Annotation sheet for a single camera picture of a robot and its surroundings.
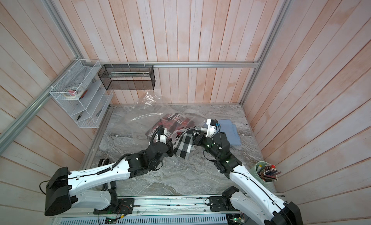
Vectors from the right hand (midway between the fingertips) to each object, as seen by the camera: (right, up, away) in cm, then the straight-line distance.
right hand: (190, 129), depth 73 cm
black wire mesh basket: (-44, +36, +30) cm, 65 cm away
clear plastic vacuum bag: (-29, +9, +39) cm, 49 cm away
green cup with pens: (+33, -19, -10) cm, 40 cm away
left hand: (-10, -7, +3) cm, 12 cm away
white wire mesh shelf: (-56, +10, +5) cm, 57 cm away
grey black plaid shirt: (-4, -8, 0) cm, 9 cm away
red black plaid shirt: (-10, +3, +20) cm, 23 cm away
